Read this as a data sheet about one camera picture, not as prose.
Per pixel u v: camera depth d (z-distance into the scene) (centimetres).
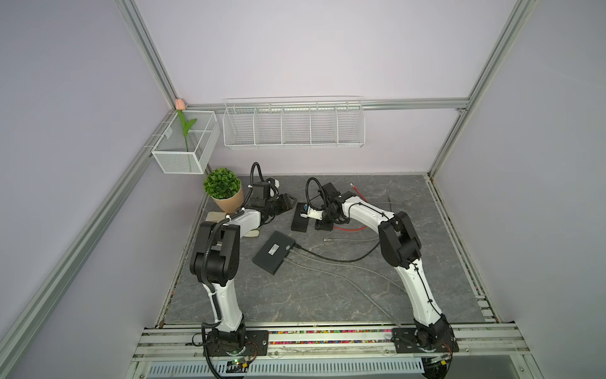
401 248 60
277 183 94
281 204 89
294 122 107
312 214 91
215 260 52
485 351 74
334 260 92
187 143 89
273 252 91
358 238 97
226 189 97
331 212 78
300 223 100
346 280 86
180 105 89
